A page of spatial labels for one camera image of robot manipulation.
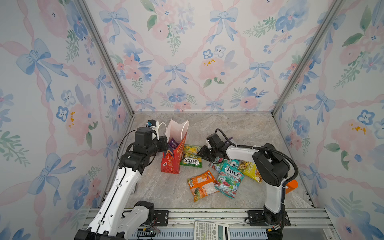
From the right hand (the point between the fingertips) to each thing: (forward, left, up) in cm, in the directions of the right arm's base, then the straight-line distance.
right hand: (197, 154), depth 95 cm
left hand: (-4, +15, +24) cm, 29 cm away
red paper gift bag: (+1, +12, +20) cm, 23 cm away
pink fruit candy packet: (-6, -13, +1) cm, 14 cm away
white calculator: (-40, -6, -1) cm, 41 cm away
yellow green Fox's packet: (-3, +5, +1) cm, 6 cm away
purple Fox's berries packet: (+2, +15, +8) cm, 17 cm away
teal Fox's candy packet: (-17, -17, +1) cm, 24 cm away
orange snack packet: (-20, -2, +1) cm, 20 cm away
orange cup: (-21, -47, +7) cm, 52 cm away
